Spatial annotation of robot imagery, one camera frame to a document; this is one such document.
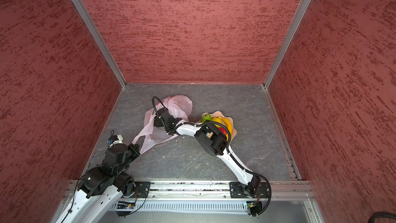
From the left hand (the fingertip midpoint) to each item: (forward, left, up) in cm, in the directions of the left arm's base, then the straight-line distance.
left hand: (140, 148), depth 77 cm
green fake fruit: (+20, -34, 0) cm, 39 cm away
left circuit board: (-23, +6, -14) cm, 27 cm away
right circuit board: (-23, -57, -12) cm, 63 cm away
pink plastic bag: (+22, -18, +7) cm, 29 cm away
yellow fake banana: (+20, -42, -4) cm, 47 cm away
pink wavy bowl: (+26, -42, -5) cm, 50 cm away
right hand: (+22, -3, -9) cm, 24 cm away
